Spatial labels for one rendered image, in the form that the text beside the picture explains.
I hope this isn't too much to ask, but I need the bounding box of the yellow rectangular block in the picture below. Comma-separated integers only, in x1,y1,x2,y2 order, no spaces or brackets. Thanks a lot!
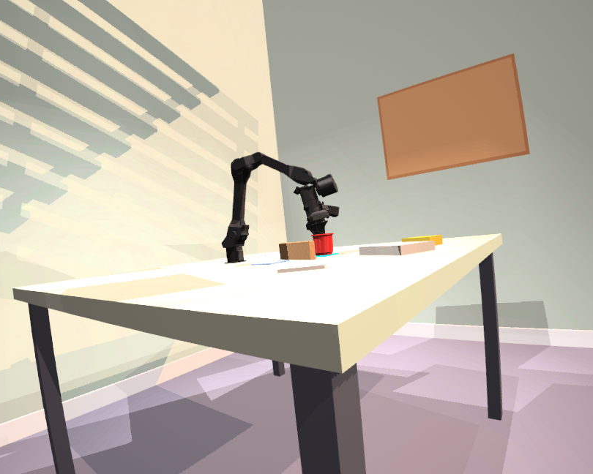
402,235,443,246

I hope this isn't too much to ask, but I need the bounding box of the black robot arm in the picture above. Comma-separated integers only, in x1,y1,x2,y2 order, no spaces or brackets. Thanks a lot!
222,151,338,264

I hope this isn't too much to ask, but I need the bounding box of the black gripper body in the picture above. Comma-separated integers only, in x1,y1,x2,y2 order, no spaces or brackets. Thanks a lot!
303,199,329,230

